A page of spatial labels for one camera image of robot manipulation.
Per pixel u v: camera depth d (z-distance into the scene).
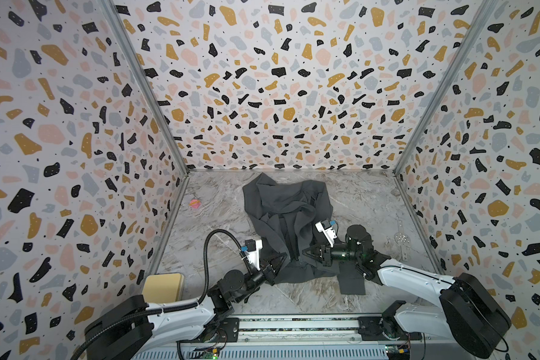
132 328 0.43
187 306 0.53
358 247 0.66
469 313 0.42
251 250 0.67
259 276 0.66
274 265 0.70
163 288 0.84
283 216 1.00
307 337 0.73
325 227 0.73
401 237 0.97
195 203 1.03
